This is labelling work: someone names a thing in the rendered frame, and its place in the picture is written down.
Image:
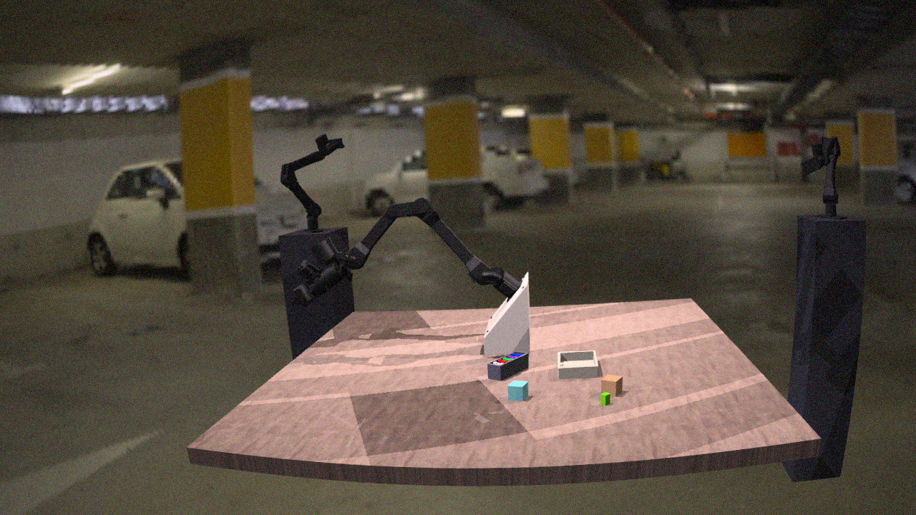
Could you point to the tan cube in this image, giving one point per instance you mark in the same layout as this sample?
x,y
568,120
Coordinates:
x,y
612,384

